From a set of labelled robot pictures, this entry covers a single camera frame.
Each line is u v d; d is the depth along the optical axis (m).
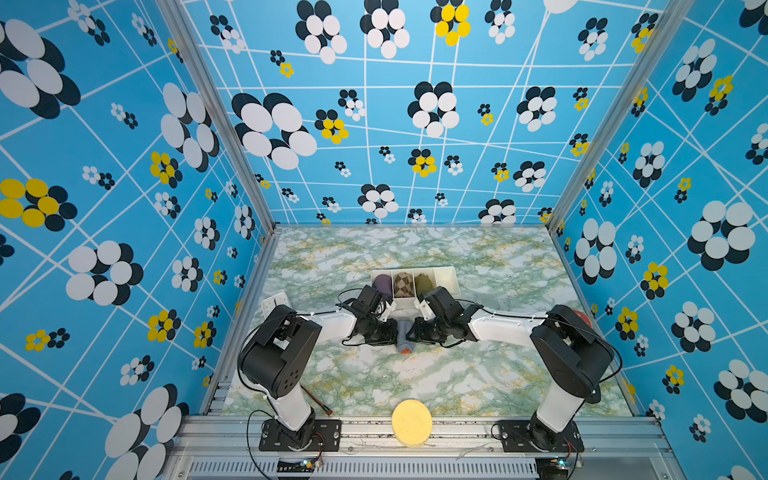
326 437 0.74
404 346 0.84
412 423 0.74
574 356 0.47
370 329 0.78
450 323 0.71
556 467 0.70
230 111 0.88
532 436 0.65
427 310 0.75
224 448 0.74
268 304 0.94
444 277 1.04
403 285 0.96
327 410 0.77
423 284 0.97
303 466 0.70
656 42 0.72
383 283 0.96
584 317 0.91
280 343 0.52
